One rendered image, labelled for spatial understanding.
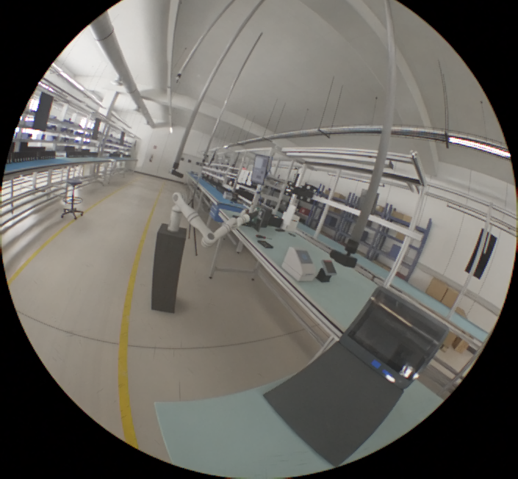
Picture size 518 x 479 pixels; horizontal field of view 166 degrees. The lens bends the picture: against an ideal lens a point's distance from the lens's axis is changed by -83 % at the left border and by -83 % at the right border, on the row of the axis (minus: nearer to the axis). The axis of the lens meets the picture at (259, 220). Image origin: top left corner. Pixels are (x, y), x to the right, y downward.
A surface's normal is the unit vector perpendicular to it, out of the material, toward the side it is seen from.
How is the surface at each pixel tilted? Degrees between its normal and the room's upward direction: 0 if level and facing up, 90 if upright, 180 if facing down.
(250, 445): 0
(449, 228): 90
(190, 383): 0
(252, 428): 0
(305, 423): 24
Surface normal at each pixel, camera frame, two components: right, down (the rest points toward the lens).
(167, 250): 0.34, 0.29
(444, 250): -0.84, -0.18
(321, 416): -0.02, -0.91
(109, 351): 0.32, -0.93
